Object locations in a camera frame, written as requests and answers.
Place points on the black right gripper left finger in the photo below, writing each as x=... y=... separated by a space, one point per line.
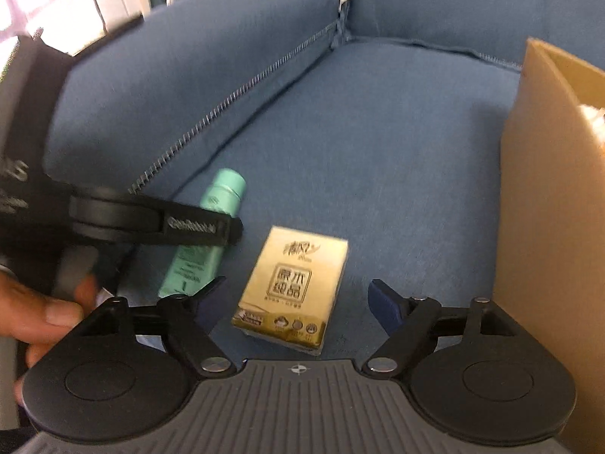
x=183 y=323

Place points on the blue fabric sofa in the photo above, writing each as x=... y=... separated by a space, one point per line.
x=374 y=121

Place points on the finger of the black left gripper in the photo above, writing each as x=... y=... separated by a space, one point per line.
x=104 y=215

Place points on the brown cardboard box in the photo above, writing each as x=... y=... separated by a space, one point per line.
x=550 y=246

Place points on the gold tissue pack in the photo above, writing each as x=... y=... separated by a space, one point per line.
x=292 y=290

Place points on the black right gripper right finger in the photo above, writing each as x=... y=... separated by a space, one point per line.
x=425 y=337

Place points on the person's left hand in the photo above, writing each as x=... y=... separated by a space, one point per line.
x=42 y=321

